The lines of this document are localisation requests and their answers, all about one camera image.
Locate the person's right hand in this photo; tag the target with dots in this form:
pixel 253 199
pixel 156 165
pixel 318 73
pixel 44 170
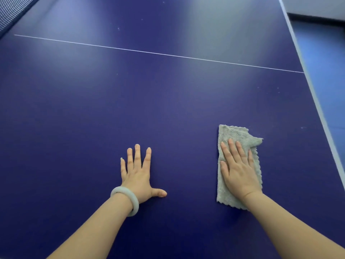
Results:
pixel 241 175

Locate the person's left hand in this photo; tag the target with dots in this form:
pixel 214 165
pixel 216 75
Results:
pixel 137 180

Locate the grey cleaning cloth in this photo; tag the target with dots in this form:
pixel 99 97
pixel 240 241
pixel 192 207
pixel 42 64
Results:
pixel 231 130

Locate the person's right forearm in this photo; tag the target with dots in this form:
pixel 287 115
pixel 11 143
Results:
pixel 291 229

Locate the person's left forearm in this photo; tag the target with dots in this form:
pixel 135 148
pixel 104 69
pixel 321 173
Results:
pixel 94 234

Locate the white jade bangle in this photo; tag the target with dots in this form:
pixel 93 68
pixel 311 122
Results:
pixel 124 189

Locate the blue table tennis table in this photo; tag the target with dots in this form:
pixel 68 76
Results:
pixel 134 91

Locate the blue table net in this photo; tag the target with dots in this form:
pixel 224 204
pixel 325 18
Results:
pixel 13 10

